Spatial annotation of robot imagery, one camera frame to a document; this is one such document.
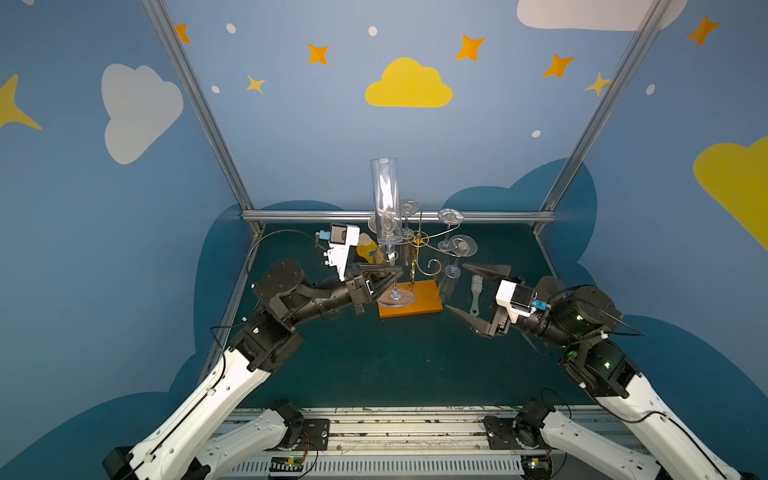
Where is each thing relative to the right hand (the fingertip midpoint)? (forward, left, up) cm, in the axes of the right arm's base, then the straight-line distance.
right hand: (464, 277), depth 52 cm
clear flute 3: (+30, +10, -11) cm, 34 cm away
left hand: (0, +12, +2) cm, 12 cm away
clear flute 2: (+29, -1, -12) cm, 31 cm away
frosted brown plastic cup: (+25, -37, -38) cm, 59 cm away
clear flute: (+17, -3, -11) cm, 21 cm away
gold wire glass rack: (+20, +8, -12) cm, 25 cm away
